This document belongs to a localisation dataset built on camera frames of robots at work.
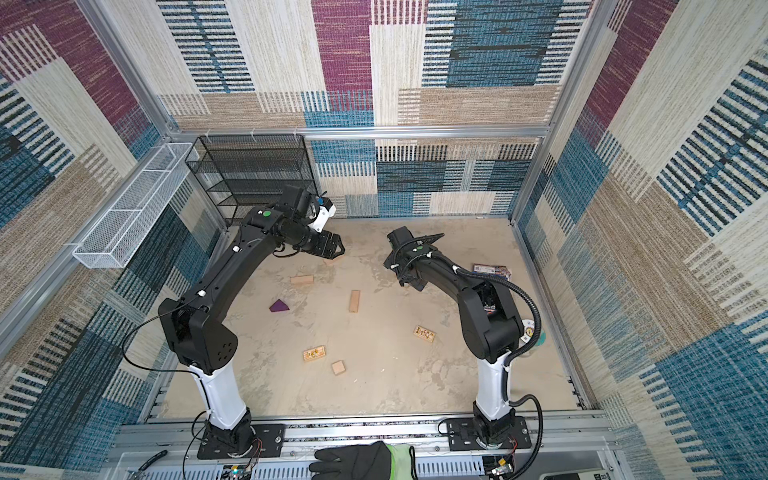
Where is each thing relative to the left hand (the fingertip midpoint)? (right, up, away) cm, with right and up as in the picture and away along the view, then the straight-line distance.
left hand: (333, 242), depth 84 cm
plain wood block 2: (+4, -20, +14) cm, 24 cm away
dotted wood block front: (-6, -31, +3) cm, 32 cm away
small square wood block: (+1, -34, 0) cm, 35 cm away
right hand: (+20, -9, +13) cm, 25 cm away
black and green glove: (+10, -51, -13) cm, 53 cm away
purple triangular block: (-19, -19, +11) cm, 29 cm away
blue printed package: (+50, -9, +18) cm, 54 cm away
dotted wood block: (+26, -27, +6) cm, 37 cm away
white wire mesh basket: (-49, +1, -12) cm, 51 cm away
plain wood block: (-14, -12, +20) cm, 27 cm away
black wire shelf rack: (-36, +25, +23) cm, 49 cm away
